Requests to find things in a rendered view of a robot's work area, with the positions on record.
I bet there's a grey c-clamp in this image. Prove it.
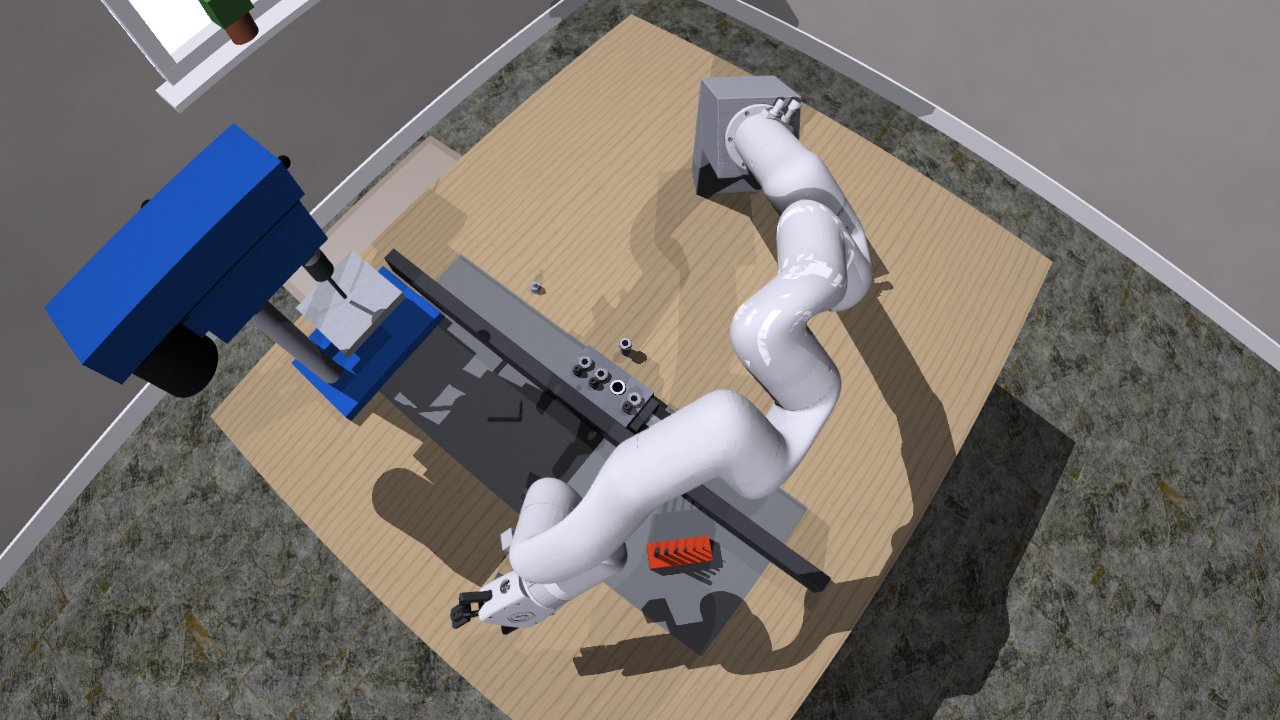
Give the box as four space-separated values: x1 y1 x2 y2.
494 488 529 580

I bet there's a long black rectangular bar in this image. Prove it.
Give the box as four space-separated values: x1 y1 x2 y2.
384 249 831 592

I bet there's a dark grey rectangular bar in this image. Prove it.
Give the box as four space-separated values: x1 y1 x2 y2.
628 397 660 436

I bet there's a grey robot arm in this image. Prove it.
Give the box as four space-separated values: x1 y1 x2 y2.
500 99 873 609

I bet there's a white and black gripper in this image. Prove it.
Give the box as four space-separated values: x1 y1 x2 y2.
451 571 564 635

